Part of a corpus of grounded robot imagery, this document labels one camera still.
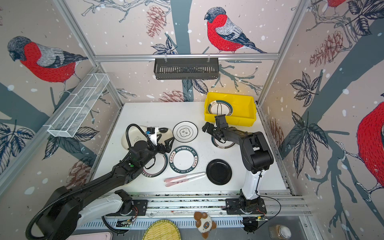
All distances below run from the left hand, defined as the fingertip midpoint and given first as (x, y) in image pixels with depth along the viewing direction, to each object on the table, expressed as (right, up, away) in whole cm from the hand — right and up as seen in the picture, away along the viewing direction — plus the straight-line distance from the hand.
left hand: (167, 136), depth 78 cm
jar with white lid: (+49, -36, -19) cm, 64 cm away
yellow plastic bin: (+53, +14, +36) cm, 66 cm away
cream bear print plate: (-28, -3, +24) cm, 37 cm away
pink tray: (-28, -42, -14) cm, 53 cm away
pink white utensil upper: (+9, -24, +5) cm, 26 cm away
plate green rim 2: (-4, -14, -7) cm, 16 cm away
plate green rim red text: (+8, -16, +12) cm, 22 cm away
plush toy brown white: (+19, -39, -11) cm, 44 cm away
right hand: (+23, +1, +21) cm, 31 cm away
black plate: (+28, -21, +5) cm, 36 cm away
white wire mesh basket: (-48, +17, -1) cm, 51 cm away
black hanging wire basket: (-4, +46, +29) cm, 54 cm away
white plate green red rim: (+29, -5, +5) cm, 30 cm away
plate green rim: (+34, +18, +39) cm, 55 cm away
